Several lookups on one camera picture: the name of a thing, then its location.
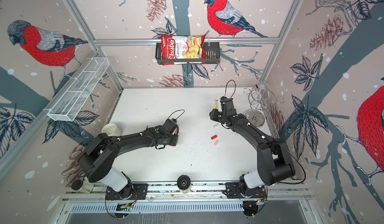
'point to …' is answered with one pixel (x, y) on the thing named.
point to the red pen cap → (214, 137)
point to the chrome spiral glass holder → (260, 97)
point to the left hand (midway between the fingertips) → (178, 136)
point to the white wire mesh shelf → (69, 104)
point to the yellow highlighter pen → (215, 104)
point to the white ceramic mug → (111, 130)
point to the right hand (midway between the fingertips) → (211, 113)
